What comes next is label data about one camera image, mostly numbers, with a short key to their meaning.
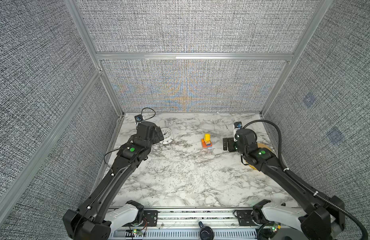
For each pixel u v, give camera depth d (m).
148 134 0.54
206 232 0.69
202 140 0.99
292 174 0.48
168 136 1.00
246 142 0.59
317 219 0.38
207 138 0.92
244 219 0.73
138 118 0.63
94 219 0.38
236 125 0.69
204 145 0.98
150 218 0.73
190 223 0.73
